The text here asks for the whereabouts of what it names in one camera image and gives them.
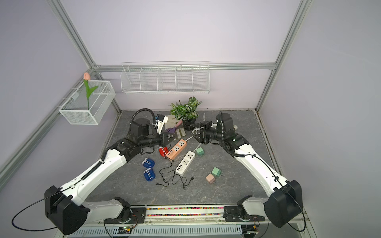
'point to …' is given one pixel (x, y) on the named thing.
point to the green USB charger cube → (200, 151)
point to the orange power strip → (178, 147)
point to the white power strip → (187, 159)
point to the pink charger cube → (210, 178)
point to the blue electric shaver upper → (148, 163)
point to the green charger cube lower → (216, 171)
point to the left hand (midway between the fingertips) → (176, 137)
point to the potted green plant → (187, 112)
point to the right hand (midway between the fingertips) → (189, 127)
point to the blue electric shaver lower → (149, 174)
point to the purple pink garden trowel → (173, 129)
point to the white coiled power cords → (214, 125)
